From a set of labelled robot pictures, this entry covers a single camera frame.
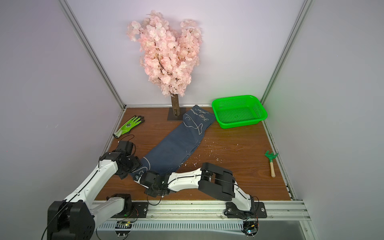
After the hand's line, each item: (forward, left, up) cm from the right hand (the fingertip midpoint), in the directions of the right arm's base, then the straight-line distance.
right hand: (147, 182), depth 80 cm
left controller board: (-20, +9, -6) cm, 23 cm away
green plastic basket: (+57, -60, -4) cm, 83 cm away
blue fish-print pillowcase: (+23, -11, -1) cm, 25 cm away
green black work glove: (+44, +21, -1) cm, 49 cm away
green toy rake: (+19, -74, -4) cm, 77 cm away
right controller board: (-18, -54, -5) cm, 57 cm away
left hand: (+8, +7, +2) cm, 11 cm away
